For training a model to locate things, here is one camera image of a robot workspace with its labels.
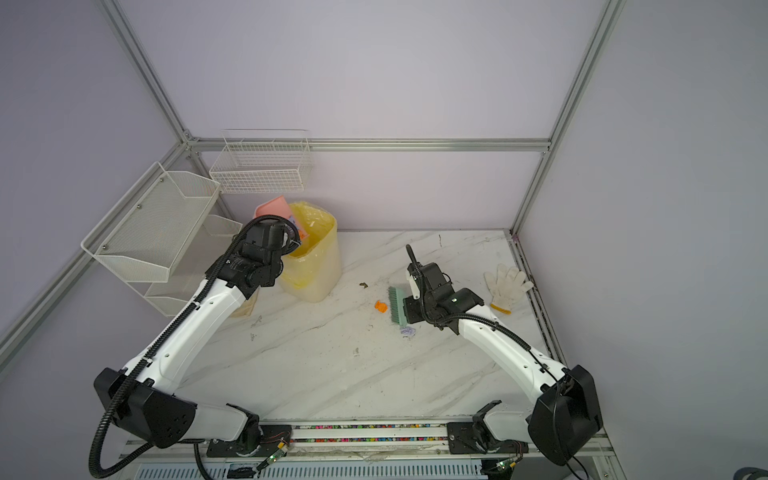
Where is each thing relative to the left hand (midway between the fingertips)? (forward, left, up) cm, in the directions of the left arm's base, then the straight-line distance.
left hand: (232, 240), depth 71 cm
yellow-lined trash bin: (+1, -17, -14) cm, 22 cm away
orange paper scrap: (+2, -36, -34) cm, 49 cm away
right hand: (-7, -43, -18) cm, 47 cm away
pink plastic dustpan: (+16, -6, -3) cm, 18 cm away
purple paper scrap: (-7, -44, -34) cm, 56 cm away
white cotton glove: (+10, -81, -34) cm, 88 cm away
